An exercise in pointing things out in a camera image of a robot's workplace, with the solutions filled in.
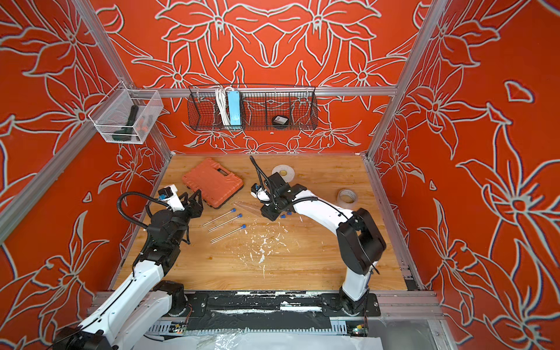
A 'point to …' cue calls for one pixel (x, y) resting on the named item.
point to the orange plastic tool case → (216, 184)
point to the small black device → (280, 120)
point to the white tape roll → (286, 172)
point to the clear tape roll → (347, 199)
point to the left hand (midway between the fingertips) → (194, 190)
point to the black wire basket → (263, 108)
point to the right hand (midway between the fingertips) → (261, 209)
